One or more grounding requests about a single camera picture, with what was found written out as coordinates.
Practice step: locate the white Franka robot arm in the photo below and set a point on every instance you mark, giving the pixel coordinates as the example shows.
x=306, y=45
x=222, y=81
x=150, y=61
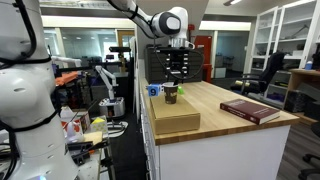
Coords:
x=26, y=93

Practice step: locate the black storage box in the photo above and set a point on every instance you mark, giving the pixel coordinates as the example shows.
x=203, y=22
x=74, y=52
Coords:
x=295, y=100

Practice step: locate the orange cloth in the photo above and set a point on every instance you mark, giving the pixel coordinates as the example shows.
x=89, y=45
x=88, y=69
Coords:
x=66, y=78

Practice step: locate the black swivel chair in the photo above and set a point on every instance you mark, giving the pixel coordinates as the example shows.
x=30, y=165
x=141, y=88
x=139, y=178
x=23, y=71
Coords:
x=316, y=128

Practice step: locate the small green object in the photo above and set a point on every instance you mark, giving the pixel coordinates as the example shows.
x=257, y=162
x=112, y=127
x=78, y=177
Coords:
x=181, y=90

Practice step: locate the white shelving unit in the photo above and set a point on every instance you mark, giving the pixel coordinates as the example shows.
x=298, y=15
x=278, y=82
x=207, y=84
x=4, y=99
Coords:
x=278, y=26

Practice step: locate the yellow pad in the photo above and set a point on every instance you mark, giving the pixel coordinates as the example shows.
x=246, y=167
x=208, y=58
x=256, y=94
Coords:
x=92, y=137

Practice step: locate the dark red hardcover book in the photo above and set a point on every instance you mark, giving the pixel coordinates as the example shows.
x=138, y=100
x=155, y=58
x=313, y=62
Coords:
x=248, y=110

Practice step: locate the red fire alarm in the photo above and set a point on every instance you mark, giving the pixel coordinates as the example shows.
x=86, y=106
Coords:
x=191, y=27

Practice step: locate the yellow and white box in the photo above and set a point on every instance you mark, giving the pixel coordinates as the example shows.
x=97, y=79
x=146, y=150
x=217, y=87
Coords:
x=99, y=125

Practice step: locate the small white robot arm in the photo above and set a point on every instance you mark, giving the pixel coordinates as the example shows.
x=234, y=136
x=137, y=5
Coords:
x=111, y=106

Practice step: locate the wooden side desk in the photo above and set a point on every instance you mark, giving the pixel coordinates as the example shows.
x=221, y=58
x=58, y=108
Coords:
x=300, y=72

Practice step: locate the black camera bar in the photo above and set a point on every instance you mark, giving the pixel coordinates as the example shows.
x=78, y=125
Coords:
x=120, y=49

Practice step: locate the red cabinet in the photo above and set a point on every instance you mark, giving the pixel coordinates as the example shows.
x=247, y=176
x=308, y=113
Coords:
x=204, y=41

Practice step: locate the flat cardboard box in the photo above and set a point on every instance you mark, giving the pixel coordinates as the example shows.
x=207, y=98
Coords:
x=175, y=116

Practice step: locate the brown paper cup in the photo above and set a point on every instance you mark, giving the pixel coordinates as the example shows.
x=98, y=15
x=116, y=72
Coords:
x=170, y=95

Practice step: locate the blue cup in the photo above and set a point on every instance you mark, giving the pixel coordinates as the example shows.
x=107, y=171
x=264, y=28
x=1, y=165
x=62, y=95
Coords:
x=308, y=65

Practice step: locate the black office chair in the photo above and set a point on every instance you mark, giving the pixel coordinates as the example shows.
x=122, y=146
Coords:
x=275, y=65

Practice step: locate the blue cube with number nine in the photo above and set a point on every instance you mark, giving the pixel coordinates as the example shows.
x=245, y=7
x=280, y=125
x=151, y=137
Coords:
x=153, y=90

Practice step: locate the dark grey parts drawer cabinet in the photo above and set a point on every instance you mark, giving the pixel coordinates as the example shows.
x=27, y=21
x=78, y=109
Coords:
x=153, y=66

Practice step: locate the red and white box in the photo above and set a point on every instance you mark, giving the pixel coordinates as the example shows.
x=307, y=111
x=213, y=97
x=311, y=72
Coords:
x=78, y=125

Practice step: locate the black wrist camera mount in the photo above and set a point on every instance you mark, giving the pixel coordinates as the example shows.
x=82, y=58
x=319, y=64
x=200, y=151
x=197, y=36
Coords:
x=160, y=49

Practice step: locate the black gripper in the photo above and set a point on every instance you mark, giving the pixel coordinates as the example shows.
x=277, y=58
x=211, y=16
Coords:
x=178, y=60

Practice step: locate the black and white striped mat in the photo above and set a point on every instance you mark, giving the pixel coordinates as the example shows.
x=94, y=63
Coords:
x=118, y=128

